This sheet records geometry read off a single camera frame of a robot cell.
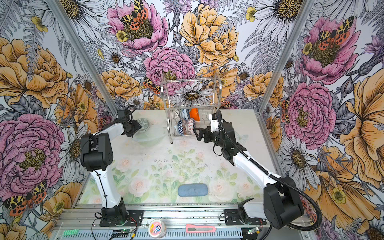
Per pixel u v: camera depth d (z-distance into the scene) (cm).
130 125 89
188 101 123
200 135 72
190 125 96
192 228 71
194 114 105
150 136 107
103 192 61
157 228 63
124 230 71
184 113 102
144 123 112
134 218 73
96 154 56
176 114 102
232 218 74
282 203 41
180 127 95
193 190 81
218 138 69
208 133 72
